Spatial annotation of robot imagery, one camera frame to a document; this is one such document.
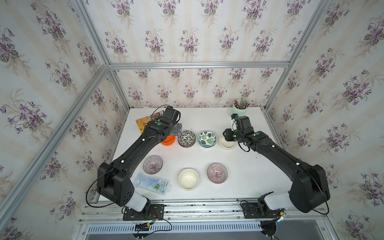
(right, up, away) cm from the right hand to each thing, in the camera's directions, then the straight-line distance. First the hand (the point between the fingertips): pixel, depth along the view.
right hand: (227, 133), depth 86 cm
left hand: (-31, +3, -4) cm, 32 cm away
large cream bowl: (-23, -26, -4) cm, 34 cm away
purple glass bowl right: (-6, -24, -1) cm, 24 cm away
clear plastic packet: (-43, -28, -4) cm, 52 cm away
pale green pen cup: (+13, +17, +16) cm, 27 cm away
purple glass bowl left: (-44, -19, +2) cm, 49 cm away
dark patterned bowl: (-24, -5, +12) cm, 27 cm away
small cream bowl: (+1, -8, +8) cm, 11 cm away
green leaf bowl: (-11, -5, +12) cm, 17 cm away
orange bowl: (-35, -5, +7) cm, 36 cm away
